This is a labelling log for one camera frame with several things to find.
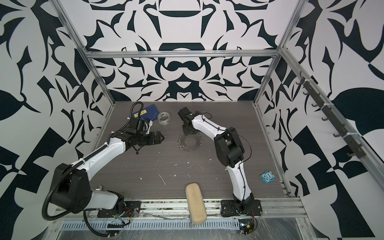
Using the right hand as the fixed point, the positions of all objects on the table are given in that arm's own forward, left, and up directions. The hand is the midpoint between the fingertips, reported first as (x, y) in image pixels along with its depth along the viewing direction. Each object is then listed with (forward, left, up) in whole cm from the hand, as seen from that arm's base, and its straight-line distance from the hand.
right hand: (190, 130), depth 96 cm
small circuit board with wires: (-49, -27, -8) cm, 57 cm away
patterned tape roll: (+16, +19, -2) cm, 25 cm away
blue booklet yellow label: (+17, +30, -2) cm, 34 cm away
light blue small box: (-28, -42, -6) cm, 51 cm away
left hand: (-8, +18, +7) cm, 21 cm away
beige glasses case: (-43, -3, -4) cm, 43 cm away
